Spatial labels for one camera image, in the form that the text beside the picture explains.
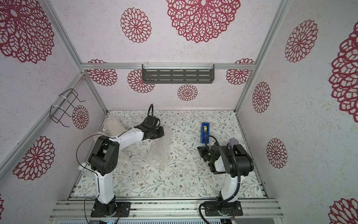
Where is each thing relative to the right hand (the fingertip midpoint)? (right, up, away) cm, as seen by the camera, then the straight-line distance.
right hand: (196, 145), depth 97 cm
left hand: (-22, +8, +1) cm, 24 cm away
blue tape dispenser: (+6, +9, +3) cm, 11 cm away
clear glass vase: (-25, -4, -12) cm, 28 cm away
